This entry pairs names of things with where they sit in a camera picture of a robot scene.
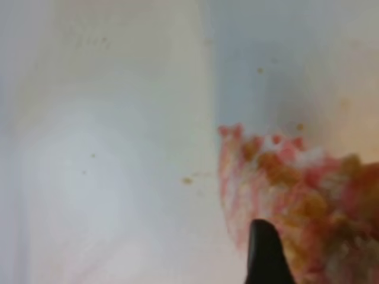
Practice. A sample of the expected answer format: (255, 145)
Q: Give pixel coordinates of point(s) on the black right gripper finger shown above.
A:
(266, 262)

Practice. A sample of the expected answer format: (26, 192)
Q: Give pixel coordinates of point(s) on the pink white striped rag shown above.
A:
(325, 208)

